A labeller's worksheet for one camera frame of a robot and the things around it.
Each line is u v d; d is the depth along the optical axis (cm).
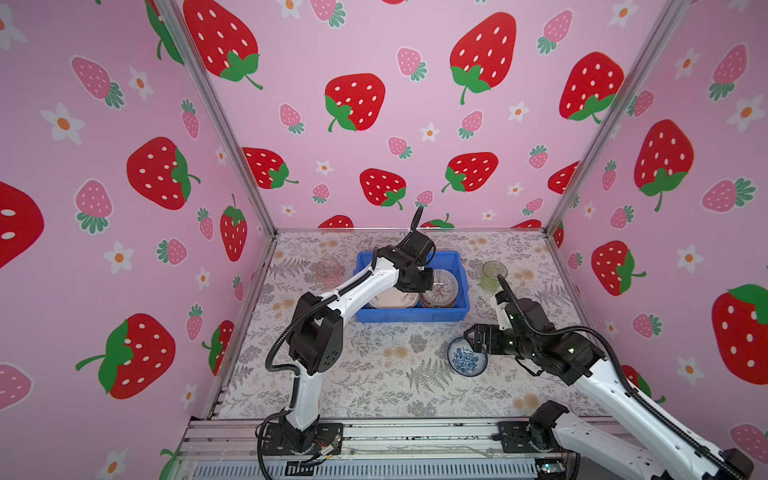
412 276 64
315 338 50
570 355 50
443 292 90
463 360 86
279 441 72
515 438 73
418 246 70
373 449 73
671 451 41
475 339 67
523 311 55
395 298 96
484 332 67
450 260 105
